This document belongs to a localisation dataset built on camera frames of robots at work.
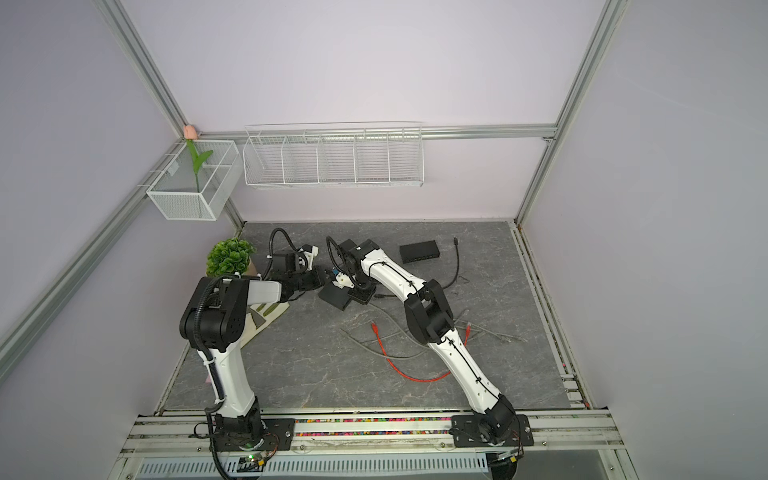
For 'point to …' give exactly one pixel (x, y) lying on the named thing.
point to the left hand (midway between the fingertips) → (339, 275)
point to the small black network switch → (416, 252)
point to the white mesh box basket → (174, 191)
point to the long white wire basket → (341, 154)
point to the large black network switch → (339, 298)
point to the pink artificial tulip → (197, 160)
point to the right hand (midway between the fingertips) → (366, 298)
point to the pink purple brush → (208, 379)
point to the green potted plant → (230, 257)
